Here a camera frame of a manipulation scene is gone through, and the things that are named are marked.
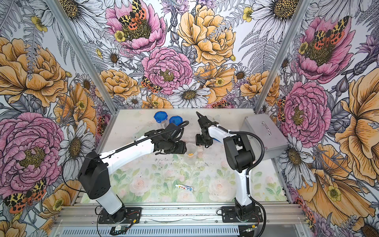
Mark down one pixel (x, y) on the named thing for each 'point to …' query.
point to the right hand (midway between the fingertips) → (201, 146)
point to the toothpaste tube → (183, 186)
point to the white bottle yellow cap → (200, 151)
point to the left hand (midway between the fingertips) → (180, 153)
